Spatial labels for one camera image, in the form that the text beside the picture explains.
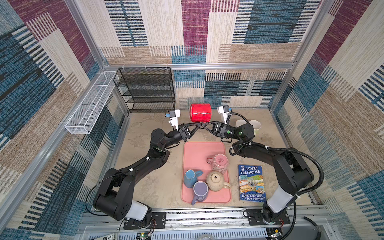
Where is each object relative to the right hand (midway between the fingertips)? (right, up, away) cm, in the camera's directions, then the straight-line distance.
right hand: (201, 127), depth 70 cm
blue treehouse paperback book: (+27, -32, +11) cm, 44 cm away
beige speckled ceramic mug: (+7, -28, +8) cm, 30 cm away
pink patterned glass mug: (+10, -19, +11) cm, 24 cm away
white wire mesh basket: (-55, +3, +1) cm, 55 cm away
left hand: (0, +1, -2) cm, 2 cm away
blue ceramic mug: (-5, -26, +8) cm, 27 cm away
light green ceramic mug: (+38, 0, +30) cm, 48 cm away
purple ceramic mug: (0, -31, +5) cm, 31 cm away
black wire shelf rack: (-37, +26, +39) cm, 60 cm away
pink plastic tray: (+12, -36, +10) cm, 40 cm away
